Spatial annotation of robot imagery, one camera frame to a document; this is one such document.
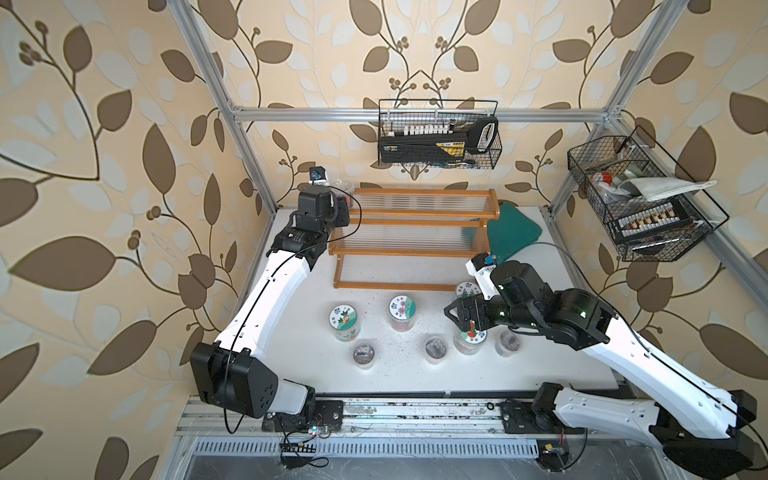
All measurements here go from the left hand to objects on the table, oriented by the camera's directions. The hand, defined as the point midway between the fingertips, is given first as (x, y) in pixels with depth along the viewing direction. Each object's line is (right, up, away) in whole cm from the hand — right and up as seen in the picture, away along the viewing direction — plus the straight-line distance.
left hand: (338, 197), depth 76 cm
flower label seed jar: (+17, -32, +8) cm, 37 cm away
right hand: (+29, -26, -9) cm, 40 cm away
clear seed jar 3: (+26, -41, +4) cm, 49 cm away
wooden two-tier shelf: (+21, -11, +33) cm, 41 cm away
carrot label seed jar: (+1, -34, +6) cm, 35 cm away
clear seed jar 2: (+1, +3, +2) cm, 4 cm away
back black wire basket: (+44, +14, +16) cm, 49 cm away
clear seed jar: (+6, -42, +4) cm, 43 cm away
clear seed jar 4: (+46, -40, +4) cm, 61 cm away
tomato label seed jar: (+35, -38, +2) cm, 52 cm away
